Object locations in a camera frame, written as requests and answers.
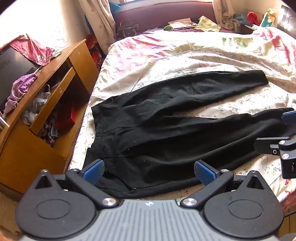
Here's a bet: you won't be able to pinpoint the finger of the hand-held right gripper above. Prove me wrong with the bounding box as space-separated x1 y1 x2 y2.
254 137 296 155
281 111 296 126

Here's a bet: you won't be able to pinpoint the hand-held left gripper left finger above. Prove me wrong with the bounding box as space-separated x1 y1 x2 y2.
31 159 118 208

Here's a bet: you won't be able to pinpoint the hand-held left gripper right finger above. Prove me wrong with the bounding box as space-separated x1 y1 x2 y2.
180 160 266 208

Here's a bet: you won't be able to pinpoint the black pants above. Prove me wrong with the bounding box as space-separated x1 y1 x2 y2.
82 70 296 199

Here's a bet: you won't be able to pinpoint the patterned clothes pile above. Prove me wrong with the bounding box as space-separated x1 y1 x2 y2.
37 111 61 147

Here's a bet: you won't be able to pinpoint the red box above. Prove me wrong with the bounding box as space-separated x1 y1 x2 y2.
57 106 78 128

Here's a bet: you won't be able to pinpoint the wooden desk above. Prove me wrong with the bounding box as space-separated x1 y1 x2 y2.
0 38 100 194

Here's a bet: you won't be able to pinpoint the grey clothes pile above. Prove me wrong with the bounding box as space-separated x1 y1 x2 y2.
20 85 52 126

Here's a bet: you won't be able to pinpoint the dark wooden headboard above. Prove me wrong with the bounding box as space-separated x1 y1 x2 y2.
276 5 296 39

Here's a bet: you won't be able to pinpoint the blue cloth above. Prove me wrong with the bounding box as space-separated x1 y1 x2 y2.
233 13 247 24

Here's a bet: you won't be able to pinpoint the purple dotted cloth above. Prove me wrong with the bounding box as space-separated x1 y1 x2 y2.
3 73 38 114

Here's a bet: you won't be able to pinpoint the beige clothes pile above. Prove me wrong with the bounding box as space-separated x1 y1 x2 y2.
218 11 236 30

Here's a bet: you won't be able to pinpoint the red floral cloth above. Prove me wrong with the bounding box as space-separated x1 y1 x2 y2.
87 34 107 67

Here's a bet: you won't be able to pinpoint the floral bed quilt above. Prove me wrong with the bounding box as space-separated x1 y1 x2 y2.
69 27 296 209

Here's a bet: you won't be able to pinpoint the green checked cloth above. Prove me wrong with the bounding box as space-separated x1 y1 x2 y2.
194 16 221 32

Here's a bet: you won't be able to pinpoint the black monitor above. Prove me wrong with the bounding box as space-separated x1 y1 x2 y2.
0 45 41 105

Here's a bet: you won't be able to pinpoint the beige curtain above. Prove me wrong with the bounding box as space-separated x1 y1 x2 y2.
212 0 234 18
79 0 116 44

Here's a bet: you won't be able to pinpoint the pink floral cloth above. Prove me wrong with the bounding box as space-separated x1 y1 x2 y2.
10 34 56 66

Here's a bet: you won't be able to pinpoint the magazine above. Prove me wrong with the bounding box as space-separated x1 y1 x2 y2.
168 20 198 30

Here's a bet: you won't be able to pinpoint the dark handbag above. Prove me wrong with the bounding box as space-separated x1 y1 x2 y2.
116 20 140 39

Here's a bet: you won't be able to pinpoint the blue plastic bag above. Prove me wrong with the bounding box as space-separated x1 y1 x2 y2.
109 2 121 14

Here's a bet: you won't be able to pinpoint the maroon window bench cushion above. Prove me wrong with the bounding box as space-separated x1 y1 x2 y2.
114 2 218 39

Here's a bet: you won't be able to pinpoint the black cable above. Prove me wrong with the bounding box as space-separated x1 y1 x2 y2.
284 205 296 218

